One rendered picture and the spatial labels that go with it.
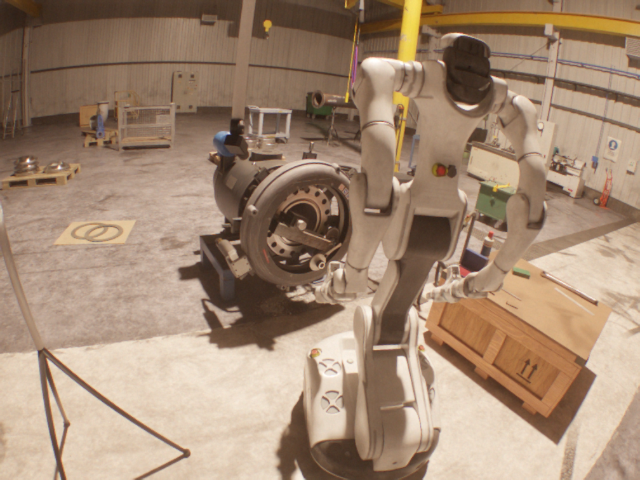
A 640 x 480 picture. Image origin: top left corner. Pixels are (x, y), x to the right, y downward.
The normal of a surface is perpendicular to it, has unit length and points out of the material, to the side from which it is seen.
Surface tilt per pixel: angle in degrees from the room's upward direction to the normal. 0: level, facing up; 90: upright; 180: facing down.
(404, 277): 110
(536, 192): 79
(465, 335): 90
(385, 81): 64
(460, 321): 90
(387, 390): 23
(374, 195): 86
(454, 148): 117
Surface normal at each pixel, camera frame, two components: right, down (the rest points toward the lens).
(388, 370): 0.15, -0.67
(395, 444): 0.11, -0.06
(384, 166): 0.15, 0.21
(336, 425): 0.17, -0.46
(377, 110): -0.10, -0.29
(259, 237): 0.55, 0.40
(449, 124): -0.48, 0.73
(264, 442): 0.11, -0.90
